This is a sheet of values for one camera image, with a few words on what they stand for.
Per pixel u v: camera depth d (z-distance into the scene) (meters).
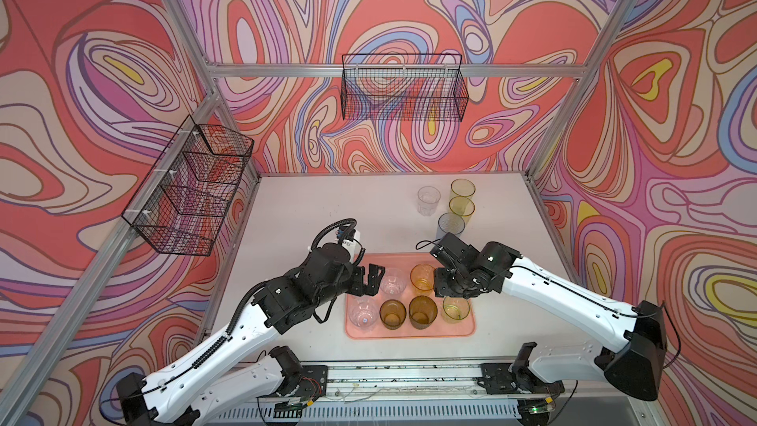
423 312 0.84
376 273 0.62
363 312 0.84
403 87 0.96
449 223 0.94
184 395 0.40
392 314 0.83
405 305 0.78
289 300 0.48
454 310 0.84
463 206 0.98
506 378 0.73
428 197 1.08
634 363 0.38
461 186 0.99
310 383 0.72
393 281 0.84
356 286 0.61
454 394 0.72
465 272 0.54
